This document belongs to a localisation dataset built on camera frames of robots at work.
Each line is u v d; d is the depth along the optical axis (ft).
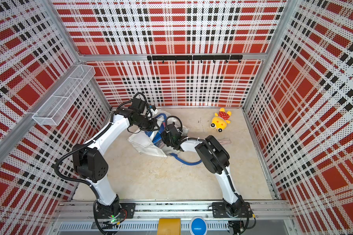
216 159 1.76
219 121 3.36
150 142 2.56
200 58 2.91
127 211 2.41
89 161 1.54
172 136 2.53
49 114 2.22
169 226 2.32
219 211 2.41
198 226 2.25
